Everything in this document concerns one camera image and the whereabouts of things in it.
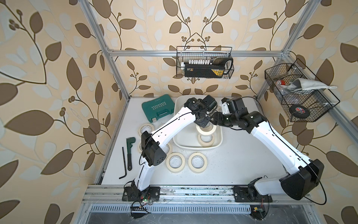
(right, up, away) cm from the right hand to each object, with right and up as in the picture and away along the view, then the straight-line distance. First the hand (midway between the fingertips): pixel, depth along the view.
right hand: (212, 119), depth 78 cm
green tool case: (-36, +8, +31) cm, 48 cm away
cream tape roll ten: (-1, -17, +14) cm, 22 cm away
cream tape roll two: (-8, -30, +3) cm, 31 cm away
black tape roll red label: (+45, +4, -6) cm, 45 cm away
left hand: (-6, -1, +1) cm, 6 cm away
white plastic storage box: (-14, -15, +18) cm, 27 cm away
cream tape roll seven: (-20, -30, +3) cm, 36 cm away
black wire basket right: (+47, +10, -4) cm, 49 cm away
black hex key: (-53, -28, +7) cm, 60 cm away
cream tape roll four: (-25, -19, +11) cm, 33 cm away
